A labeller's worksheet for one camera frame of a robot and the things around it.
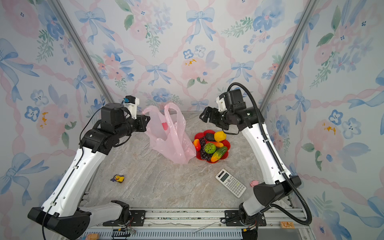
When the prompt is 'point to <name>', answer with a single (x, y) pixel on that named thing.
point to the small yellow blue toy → (118, 178)
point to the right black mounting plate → (232, 219)
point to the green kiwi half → (209, 148)
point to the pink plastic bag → (167, 134)
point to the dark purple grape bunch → (204, 154)
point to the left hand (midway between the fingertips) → (149, 116)
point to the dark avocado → (210, 137)
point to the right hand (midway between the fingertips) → (207, 118)
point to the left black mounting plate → (137, 218)
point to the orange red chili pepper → (217, 144)
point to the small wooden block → (287, 225)
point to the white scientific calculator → (230, 183)
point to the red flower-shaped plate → (200, 135)
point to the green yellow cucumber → (218, 154)
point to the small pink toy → (254, 183)
